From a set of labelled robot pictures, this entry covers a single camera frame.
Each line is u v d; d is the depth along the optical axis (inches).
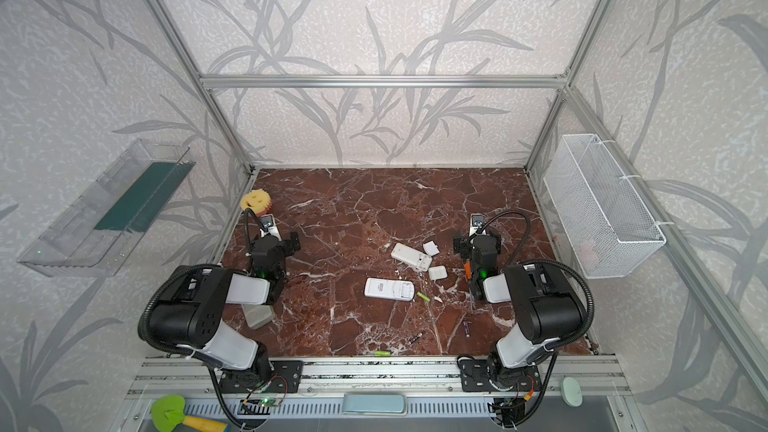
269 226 31.4
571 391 27.5
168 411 26.6
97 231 25.4
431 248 38.3
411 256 37.1
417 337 31.5
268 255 27.7
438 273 36.0
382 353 30.4
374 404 26.2
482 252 27.8
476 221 31.7
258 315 31.8
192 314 17.8
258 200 42.2
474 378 28.6
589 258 28.6
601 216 24.4
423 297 34.1
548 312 17.8
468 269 36.0
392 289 34.2
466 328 32.0
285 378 28.4
